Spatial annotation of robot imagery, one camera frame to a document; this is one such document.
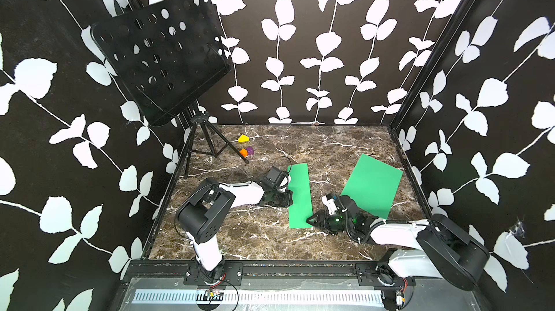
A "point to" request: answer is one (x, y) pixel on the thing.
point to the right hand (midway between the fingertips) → (308, 220)
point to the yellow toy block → (243, 138)
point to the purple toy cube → (251, 150)
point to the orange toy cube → (244, 152)
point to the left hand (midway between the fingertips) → (293, 200)
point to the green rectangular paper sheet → (301, 208)
